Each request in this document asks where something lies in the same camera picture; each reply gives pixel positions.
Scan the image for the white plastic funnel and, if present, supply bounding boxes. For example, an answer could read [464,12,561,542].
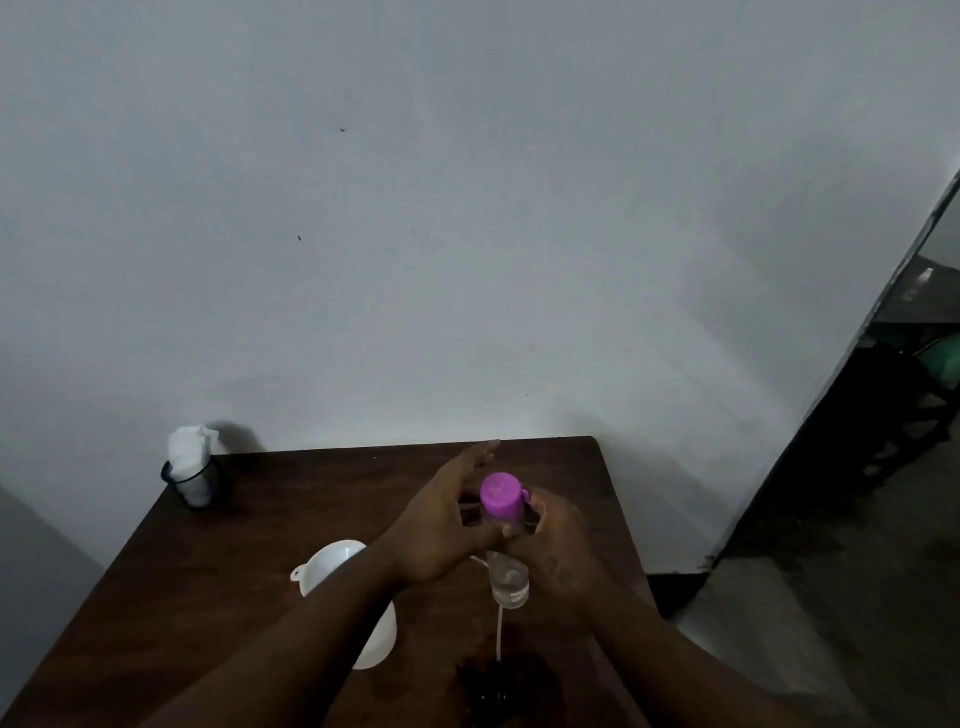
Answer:
[290,539,369,599]

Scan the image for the person's right hand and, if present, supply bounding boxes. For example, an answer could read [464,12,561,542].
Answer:
[502,487,601,609]

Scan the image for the person's right forearm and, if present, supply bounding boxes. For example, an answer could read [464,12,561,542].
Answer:
[577,592,804,728]

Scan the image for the white spray bottle body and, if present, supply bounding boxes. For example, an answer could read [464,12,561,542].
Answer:
[352,599,397,671]

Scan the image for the black mesh cup holder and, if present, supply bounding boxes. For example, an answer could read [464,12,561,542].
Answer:
[161,455,221,511]

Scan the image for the purple bottle cap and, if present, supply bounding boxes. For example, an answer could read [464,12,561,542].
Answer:
[479,472,531,523]

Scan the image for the dark wooden table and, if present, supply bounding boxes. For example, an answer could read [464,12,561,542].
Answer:
[0,437,661,728]

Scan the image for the black cup with tissues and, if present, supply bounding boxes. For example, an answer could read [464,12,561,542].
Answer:
[166,425,220,508]

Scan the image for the black spray head with tube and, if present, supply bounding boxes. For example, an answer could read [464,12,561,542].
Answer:
[455,554,568,728]

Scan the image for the clear plastic water bottle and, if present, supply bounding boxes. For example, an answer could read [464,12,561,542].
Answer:
[479,509,532,610]

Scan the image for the person's left hand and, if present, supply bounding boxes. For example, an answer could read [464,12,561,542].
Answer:
[378,440,511,590]

